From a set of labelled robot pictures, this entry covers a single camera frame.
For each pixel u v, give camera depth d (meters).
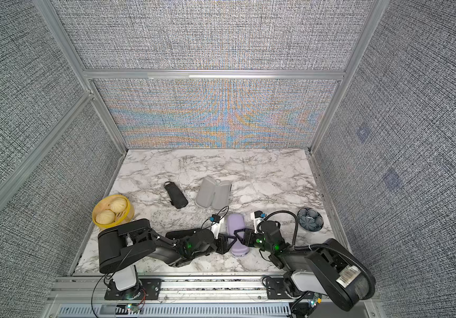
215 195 0.98
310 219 0.90
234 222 0.86
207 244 0.66
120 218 0.89
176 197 0.98
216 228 0.76
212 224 0.77
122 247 0.47
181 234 0.70
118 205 0.90
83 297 0.74
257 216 0.81
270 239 0.68
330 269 0.47
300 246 0.57
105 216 0.87
